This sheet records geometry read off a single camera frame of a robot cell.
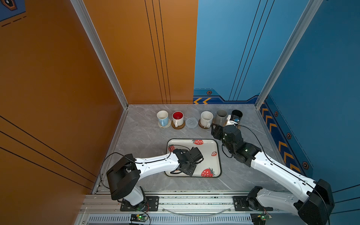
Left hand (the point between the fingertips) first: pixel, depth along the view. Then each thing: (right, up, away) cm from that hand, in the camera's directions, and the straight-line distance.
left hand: (190, 168), depth 82 cm
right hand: (+13, +25, -4) cm, 29 cm away
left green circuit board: (-27, -21, -11) cm, 36 cm away
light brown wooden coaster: (-8, +23, +21) cm, 32 cm away
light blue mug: (-19, +30, +17) cm, 39 cm away
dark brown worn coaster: (+9, +24, +23) cm, 35 cm away
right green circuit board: (+34, -22, -11) cm, 42 cm away
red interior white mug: (-8, +30, +23) cm, 39 cm away
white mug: (+12, +29, +18) cm, 36 cm away
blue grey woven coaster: (+2, +26, +26) cm, 37 cm away
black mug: (+35, +33, +18) cm, 51 cm away
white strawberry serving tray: (+12, 0, +3) cm, 13 cm away
